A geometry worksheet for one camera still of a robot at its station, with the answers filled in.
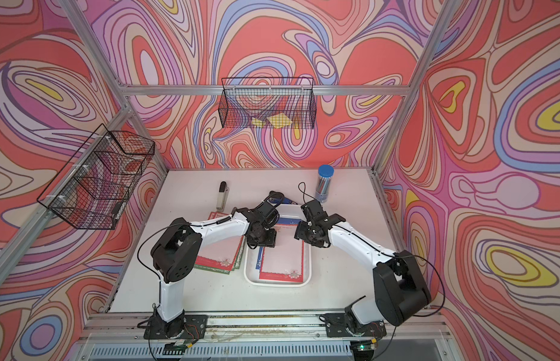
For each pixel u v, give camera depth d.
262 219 0.75
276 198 1.06
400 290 0.43
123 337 0.73
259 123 0.83
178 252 0.50
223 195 1.05
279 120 0.91
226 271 0.86
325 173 0.93
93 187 0.75
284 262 0.89
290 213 1.00
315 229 0.62
